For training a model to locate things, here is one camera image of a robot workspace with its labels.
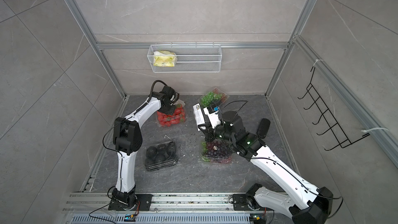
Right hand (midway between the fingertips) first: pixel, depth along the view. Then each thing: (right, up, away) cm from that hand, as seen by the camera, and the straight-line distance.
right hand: (200, 126), depth 68 cm
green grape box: (+9, +16, +40) cm, 44 cm away
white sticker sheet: (-1, +5, -1) cm, 5 cm away
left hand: (-21, +8, +31) cm, 38 cm away
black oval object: (+41, -5, +30) cm, 51 cm away
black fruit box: (-22, -18, +15) cm, 33 cm away
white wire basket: (-6, +41, +32) cm, 52 cm away
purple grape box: (+9, -16, +15) cm, 23 cm away
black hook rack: (+56, -4, -9) cm, 57 cm away
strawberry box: (-15, +2, +32) cm, 36 cm away
